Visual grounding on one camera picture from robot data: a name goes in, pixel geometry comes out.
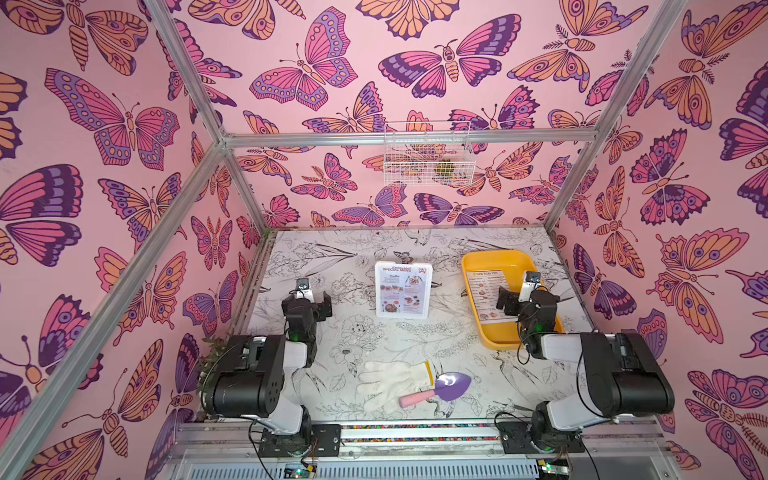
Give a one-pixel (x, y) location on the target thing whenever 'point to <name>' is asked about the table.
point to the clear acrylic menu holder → (429, 273)
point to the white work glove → (384, 383)
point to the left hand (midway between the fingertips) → (312, 291)
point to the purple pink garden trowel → (448, 386)
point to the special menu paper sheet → (403, 289)
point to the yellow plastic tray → (515, 263)
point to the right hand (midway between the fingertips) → (520, 288)
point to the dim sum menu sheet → (485, 286)
